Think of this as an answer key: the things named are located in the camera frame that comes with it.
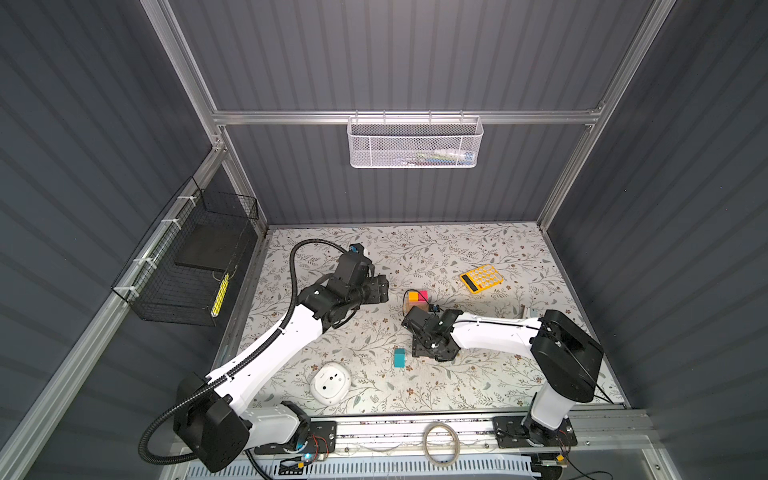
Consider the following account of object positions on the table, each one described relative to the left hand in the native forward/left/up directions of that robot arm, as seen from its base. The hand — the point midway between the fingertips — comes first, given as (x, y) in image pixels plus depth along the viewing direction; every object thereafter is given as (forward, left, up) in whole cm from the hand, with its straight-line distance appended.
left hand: (378, 284), depth 78 cm
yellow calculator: (+13, -36, -19) cm, 43 cm away
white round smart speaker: (-19, +14, -18) cm, 30 cm away
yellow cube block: (+4, -11, -13) cm, 17 cm away
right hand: (-11, -13, -21) cm, 27 cm away
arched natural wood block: (+3, -9, -17) cm, 20 cm away
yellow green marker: (-8, +37, +6) cm, 38 cm away
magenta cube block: (+5, -14, -14) cm, 20 cm away
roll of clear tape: (-34, -18, -20) cm, 43 cm away
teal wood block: (-12, -6, -21) cm, 25 cm away
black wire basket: (+1, +48, +7) cm, 48 cm away
